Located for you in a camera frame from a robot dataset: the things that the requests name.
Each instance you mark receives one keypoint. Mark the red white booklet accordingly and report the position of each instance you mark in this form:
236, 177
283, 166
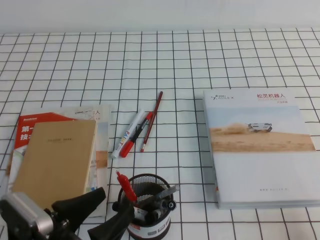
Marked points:
26, 124

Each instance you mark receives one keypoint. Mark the tan kraft notebook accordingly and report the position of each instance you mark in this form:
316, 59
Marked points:
57, 160

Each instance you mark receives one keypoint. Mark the clear grey pen in holder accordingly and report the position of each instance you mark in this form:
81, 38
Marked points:
166, 194

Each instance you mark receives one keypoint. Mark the black white marker in holder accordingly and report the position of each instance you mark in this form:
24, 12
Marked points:
145, 216

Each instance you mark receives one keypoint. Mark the black mesh pen holder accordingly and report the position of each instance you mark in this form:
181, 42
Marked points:
146, 186

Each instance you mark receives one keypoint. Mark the red black marker pen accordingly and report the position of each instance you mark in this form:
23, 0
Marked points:
126, 149

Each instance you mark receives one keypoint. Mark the dark red pencil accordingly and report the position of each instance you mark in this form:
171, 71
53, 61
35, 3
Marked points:
151, 122

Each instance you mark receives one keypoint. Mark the white brochure under notebook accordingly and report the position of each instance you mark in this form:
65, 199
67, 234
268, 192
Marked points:
101, 114

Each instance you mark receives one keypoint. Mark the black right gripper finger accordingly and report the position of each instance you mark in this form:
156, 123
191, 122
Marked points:
115, 227

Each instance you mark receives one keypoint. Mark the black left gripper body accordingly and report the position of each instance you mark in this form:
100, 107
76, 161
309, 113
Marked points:
60, 227

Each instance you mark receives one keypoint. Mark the white robot brochure stack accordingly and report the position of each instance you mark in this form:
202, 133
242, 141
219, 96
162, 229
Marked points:
263, 155

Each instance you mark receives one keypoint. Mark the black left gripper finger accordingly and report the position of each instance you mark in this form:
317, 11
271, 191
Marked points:
77, 209

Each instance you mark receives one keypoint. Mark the white paint marker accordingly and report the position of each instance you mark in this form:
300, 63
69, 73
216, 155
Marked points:
128, 133

